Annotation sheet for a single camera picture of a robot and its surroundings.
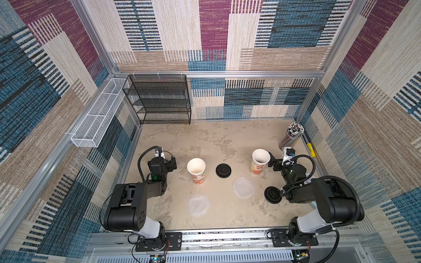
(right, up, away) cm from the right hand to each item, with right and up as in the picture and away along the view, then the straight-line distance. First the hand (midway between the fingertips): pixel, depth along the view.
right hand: (279, 154), depth 91 cm
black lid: (-31, -10, +3) cm, 32 cm away
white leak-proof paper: (-44, -25, -7) cm, 51 cm away
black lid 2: (-6, -20, -6) cm, 22 cm away
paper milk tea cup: (-45, -5, -9) cm, 46 cm away
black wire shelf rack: (-71, +35, +17) cm, 81 cm away
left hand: (-64, -2, +3) cm, 64 cm away
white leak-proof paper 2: (-20, -18, -1) cm, 27 cm away
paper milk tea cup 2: (-12, -1, -5) cm, 13 cm away
